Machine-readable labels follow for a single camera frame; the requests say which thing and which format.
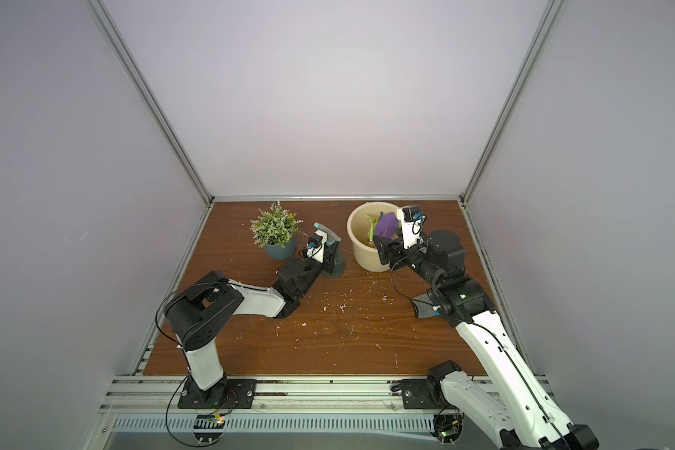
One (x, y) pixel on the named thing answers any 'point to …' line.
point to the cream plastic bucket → (365, 251)
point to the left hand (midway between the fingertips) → (338, 238)
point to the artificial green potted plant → (277, 231)
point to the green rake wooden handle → (372, 226)
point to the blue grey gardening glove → (424, 307)
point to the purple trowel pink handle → (385, 225)
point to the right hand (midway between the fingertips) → (389, 226)
